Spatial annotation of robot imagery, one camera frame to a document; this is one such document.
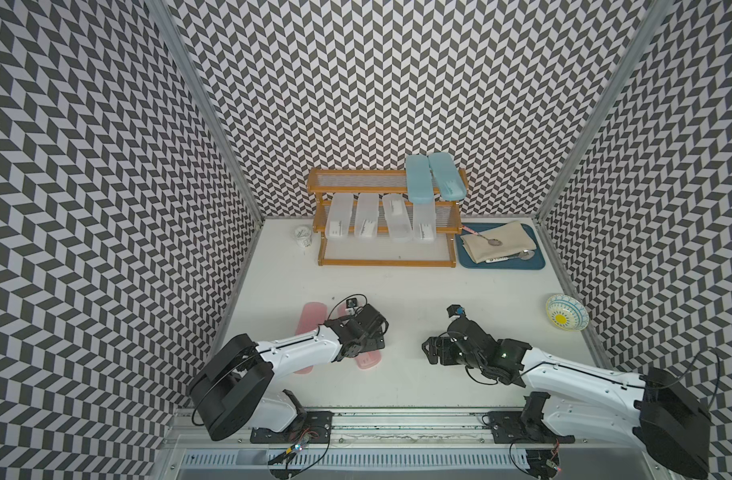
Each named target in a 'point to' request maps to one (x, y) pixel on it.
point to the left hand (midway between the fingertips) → (365, 342)
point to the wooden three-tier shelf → (381, 250)
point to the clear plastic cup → (303, 236)
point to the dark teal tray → (481, 226)
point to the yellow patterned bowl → (566, 312)
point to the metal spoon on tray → (525, 255)
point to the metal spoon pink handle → (492, 241)
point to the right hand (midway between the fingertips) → (436, 351)
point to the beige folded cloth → (513, 235)
